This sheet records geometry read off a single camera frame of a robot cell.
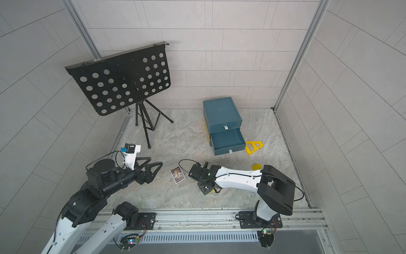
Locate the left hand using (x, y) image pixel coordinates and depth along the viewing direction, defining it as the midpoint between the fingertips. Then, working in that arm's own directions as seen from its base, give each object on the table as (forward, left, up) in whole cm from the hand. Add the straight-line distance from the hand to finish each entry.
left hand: (159, 161), depth 63 cm
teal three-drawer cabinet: (+26, -29, -7) cm, 40 cm away
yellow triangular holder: (+18, -44, -24) cm, 53 cm away
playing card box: (+4, -4, -24) cm, 25 cm away
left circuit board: (-25, +13, -23) cm, 36 cm away
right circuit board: (-23, -45, -23) cm, 55 cm away
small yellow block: (+8, -47, -23) cm, 53 cm away
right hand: (-2, -20, -26) cm, 32 cm away
